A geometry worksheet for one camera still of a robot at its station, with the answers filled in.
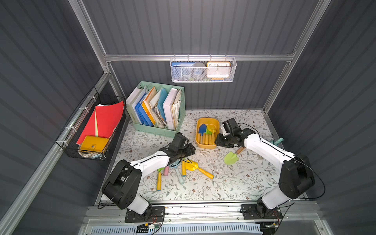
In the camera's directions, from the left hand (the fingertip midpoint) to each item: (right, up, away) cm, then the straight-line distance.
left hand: (191, 149), depth 88 cm
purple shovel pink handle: (-15, -13, -1) cm, 20 cm away
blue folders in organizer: (-32, +22, +8) cm, 40 cm away
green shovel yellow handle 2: (+11, +5, +13) cm, 17 cm away
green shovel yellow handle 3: (-19, -17, -4) cm, 26 cm away
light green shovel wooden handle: (+25, -7, +6) cm, 27 cm away
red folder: (-47, +17, -12) cm, 51 cm away
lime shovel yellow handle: (-5, -12, -1) cm, 13 cm away
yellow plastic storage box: (+6, +17, +20) cm, 27 cm away
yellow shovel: (0, -11, 0) cm, 11 cm away
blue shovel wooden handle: (+8, +11, +18) cm, 23 cm away
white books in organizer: (-12, +27, +1) cm, 29 cm away
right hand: (+17, +5, -1) cm, 18 cm away
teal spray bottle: (+46, +6, -10) cm, 47 cm away
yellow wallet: (-44, +6, -24) cm, 50 cm away
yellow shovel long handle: (+16, +12, +17) cm, 26 cm away
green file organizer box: (-22, +25, +6) cm, 34 cm away
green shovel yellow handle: (+13, +9, +14) cm, 21 cm away
